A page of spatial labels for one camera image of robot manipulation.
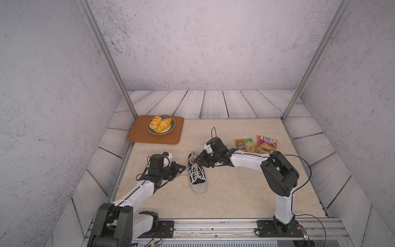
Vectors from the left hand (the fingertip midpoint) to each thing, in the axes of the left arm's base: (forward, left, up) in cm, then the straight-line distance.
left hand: (187, 167), depth 84 cm
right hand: (+4, -4, -1) cm, 6 cm away
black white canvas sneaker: (-8, -6, -7) cm, 12 cm away
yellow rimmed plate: (+47, +21, -6) cm, 51 cm away
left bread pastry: (+38, +26, -4) cm, 46 cm away
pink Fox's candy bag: (+18, -50, -6) cm, 54 cm away
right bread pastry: (+36, +19, -4) cm, 41 cm away
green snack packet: (+20, -38, -8) cm, 44 cm away
